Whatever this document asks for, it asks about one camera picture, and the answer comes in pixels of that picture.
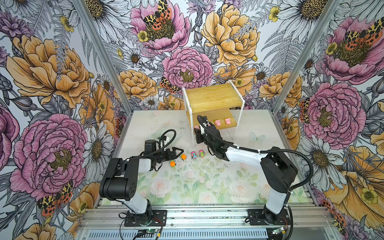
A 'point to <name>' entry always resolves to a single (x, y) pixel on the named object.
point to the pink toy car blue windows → (193, 155)
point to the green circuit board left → (151, 230)
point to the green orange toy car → (172, 163)
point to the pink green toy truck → (201, 153)
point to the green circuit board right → (277, 230)
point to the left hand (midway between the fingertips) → (179, 155)
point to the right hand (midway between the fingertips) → (197, 131)
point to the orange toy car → (183, 157)
